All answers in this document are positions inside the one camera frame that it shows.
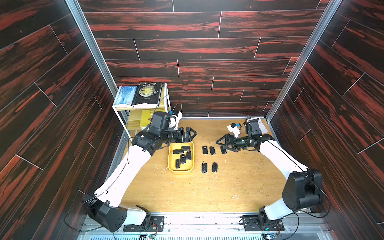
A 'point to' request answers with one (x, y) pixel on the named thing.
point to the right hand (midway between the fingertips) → (222, 144)
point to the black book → (147, 95)
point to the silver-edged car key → (178, 163)
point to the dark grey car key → (188, 155)
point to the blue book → (126, 97)
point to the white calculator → (263, 128)
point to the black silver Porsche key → (186, 147)
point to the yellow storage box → (187, 168)
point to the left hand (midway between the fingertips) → (190, 133)
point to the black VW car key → (183, 158)
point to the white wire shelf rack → (130, 114)
